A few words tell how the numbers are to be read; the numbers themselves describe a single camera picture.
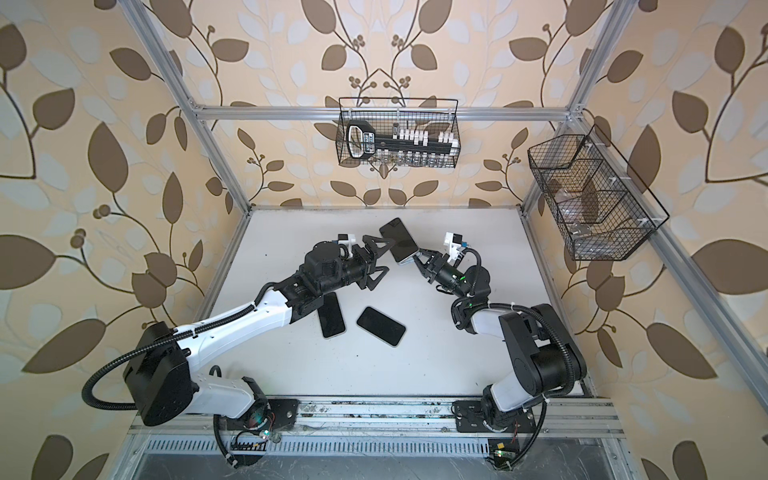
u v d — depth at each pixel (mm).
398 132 806
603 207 729
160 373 409
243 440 737
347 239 743
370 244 670
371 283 733
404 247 752
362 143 845
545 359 446
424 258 776
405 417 753
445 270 735
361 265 667
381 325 897
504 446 719
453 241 775
